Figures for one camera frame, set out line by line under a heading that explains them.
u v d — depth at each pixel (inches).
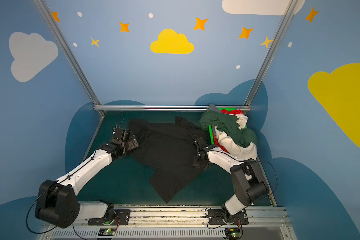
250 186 17.8
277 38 31.1
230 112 44.0
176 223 29.1
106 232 27.9
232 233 28.1
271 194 18.5
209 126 40.0
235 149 34.8
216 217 29.4
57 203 15.9
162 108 43.8
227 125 39.9
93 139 43.7
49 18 28.3
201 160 30.3
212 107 45.1
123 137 26.2
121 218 29.4
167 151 40.1
